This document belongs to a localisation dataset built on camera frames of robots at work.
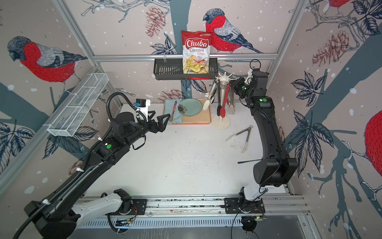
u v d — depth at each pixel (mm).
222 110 865
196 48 835
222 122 1072
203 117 1100
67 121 715
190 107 1183
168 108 1188
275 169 423
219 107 876
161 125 592
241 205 669
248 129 1035
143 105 552
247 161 901
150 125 581
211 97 898
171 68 951
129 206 695
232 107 878
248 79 650
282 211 726
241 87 647
